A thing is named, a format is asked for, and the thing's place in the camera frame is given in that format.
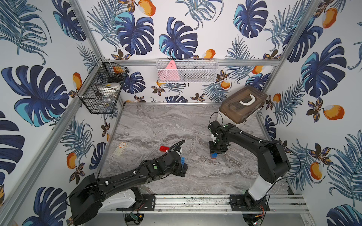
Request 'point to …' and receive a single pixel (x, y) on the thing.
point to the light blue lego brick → (183, 160)
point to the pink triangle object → (170, 73)
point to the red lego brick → (163, 149)
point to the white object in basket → (110, 91)
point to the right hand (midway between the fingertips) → (213, 151)
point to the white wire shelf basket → (188, 70)
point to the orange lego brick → (213, 158)
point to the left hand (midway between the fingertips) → (182, 164)
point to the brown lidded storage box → (240, 104)
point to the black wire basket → (100, 92)
